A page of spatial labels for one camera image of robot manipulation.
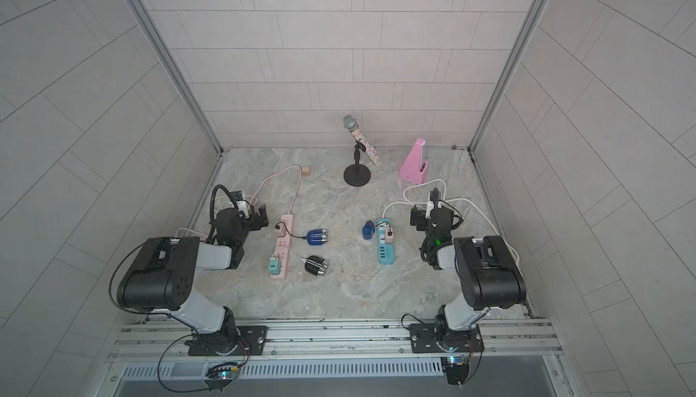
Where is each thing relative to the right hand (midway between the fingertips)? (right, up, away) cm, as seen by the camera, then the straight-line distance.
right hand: (429, 202), depth 95 cm
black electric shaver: (-38, -18, -12) cm, 44 cm away
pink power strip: (-49, -13, -8) cm, 52 cm away
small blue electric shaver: (-22, -8, -6) cm, 24 cm away
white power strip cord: (+18, -1, +3) cm, 19 cm away
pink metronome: (-3, +13, +9) cm, 17 cm away
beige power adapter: (-49, -8, -10) cm, 51 cm away
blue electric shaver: (-39, -11, -6) cm, 41 cm away
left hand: (-61, 0, 0) cm, 61 cm away
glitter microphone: (-27, +27, -8) cm, 39 cm away
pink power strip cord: (-64, +1, +4) cm, 64 cm away
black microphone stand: (-26, +10, +11) cm, 30 cm away
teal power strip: (-16, -14, -10) cm, 24 cm away
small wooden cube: (-46, +11, +12) cm, 49 cm away
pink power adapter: (-15, -11, -10) cm, 21 cm away
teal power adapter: (-49, -16, -17) cm, 55 cm away
